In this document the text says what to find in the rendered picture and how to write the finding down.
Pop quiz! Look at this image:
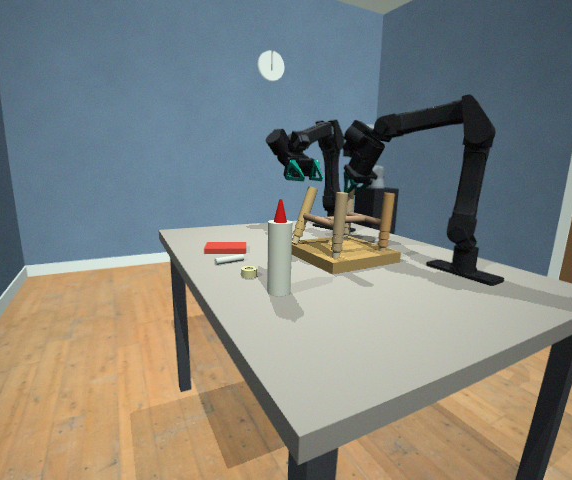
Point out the yellow flat stool seat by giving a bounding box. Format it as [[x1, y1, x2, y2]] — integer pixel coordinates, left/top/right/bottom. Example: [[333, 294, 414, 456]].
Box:
[[292, 236, 401, 274]]

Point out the red flat rectangular block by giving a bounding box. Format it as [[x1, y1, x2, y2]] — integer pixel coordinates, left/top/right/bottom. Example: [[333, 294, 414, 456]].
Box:
[[204, 242, 246, 254]]

